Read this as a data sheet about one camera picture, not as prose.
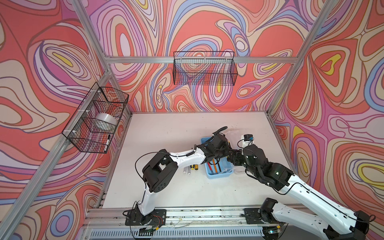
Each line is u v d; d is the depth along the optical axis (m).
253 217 0.73
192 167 0.88
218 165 0.91
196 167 0.89
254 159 0.52
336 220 0.40
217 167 0.91
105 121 0.69
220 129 0.68
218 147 0.69
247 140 0.63
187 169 0.89
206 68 0.96
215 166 0.91
